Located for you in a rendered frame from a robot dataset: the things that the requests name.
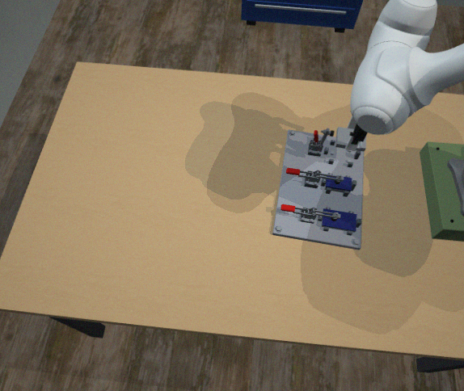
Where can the toggle clamp with red handle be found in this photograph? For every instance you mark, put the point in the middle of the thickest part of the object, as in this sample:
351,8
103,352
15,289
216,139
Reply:
315,145
308,214
312,178

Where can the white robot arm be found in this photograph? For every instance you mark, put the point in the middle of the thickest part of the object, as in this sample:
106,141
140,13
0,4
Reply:
394,82

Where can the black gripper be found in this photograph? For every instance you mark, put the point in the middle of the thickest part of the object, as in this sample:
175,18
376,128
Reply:
359,135

